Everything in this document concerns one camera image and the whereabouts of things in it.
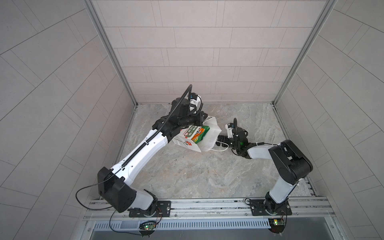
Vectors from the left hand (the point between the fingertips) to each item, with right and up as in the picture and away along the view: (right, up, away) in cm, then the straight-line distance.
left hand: (211, 114), depth 70 cm
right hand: (+6, -16, +24) cm, 29 cm away
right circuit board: (+30, -51, -1) cm, 59 cm away
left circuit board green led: (-28, -49, -5) cm, 56 cm away
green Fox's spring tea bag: (-11, -9, +6) cm, 15 cm away
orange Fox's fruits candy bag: (-5, -11, +15) cm, 20 cm away
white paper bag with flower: (-14, -12, +7) cm, 19 cm away
